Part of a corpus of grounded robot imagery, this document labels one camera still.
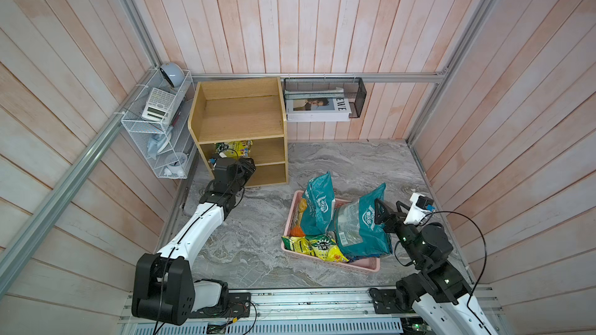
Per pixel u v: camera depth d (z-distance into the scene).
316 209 0.67
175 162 0.90
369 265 0.80
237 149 0.90
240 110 0.93
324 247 0.73
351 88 1.00
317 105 0.95
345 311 0.73
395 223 0.62
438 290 0.51
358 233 0.69
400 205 0.73
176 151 0.79
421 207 0.60
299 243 0.76
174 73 0.82
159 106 0.76
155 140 0.82
